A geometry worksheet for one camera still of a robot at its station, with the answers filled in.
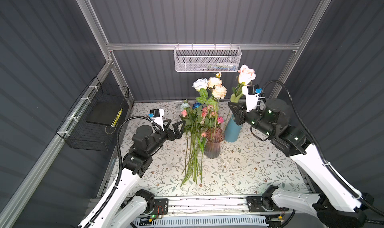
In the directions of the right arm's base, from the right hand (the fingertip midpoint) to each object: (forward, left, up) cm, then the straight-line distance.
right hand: (233, 102), depth 59 cm
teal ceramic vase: (+7, -6, -31) cm, 33 cm away
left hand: (-2, +22, -11) cm, 25 cm away
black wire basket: (+1, +65, -15) cm, 67 cm away
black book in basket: (+7, +61, -14) cm, 63 cm away
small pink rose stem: (+18, +21, -37) cm, 46 cm away
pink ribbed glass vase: (+1, +5, -27) cm, 28 cm away
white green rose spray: (+20, +18, -35) cm, 45 cm away
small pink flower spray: (+25, +8, -36) cm, 45 cm away
